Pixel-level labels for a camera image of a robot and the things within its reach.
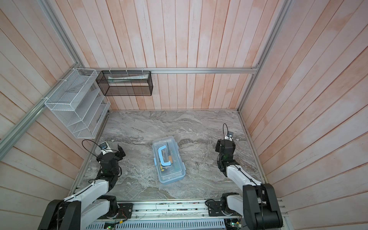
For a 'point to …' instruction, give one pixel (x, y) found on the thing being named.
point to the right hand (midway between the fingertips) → (225, 139)
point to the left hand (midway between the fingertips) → (112, 150)
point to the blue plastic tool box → (168, 160)
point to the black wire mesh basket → (125, 83)
